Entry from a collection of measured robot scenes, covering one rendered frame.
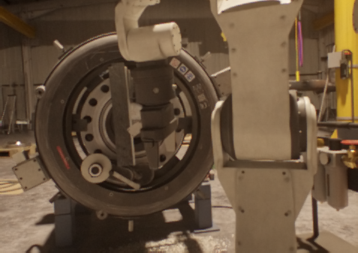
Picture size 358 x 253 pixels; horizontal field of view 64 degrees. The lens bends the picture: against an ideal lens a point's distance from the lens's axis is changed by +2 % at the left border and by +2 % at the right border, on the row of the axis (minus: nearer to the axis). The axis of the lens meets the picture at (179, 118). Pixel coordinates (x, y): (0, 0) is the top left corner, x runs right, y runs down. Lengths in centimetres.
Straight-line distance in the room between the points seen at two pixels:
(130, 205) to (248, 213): 69
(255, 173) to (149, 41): 33
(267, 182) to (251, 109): 14
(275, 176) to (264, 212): 7
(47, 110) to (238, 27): 81
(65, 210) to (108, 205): 43
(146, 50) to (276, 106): 27
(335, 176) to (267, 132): 79
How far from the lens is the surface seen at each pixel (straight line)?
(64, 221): 158
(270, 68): 54
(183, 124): 126
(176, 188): 118
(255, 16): 55
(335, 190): 132
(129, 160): 112
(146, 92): 58
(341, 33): 460
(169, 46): 57
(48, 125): 116
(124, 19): 61
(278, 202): 57
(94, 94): 126
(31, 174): 123
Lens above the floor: 65
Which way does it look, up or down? 1 degrees down
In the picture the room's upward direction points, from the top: 3 degrees counter-clockwise
